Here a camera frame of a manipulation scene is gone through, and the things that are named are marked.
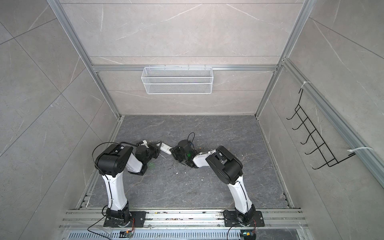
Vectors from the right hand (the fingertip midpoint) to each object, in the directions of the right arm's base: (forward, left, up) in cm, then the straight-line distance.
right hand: (168, 150), depth 95 cm
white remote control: (+1, +2, 0) cm, 3 cm away
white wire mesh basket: (+39, -7, +26) cm, 48 cm away
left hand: (+7, +4, +3) cm, 9 cm away
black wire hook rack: (-17, -74, +26) cm, 80 cm away
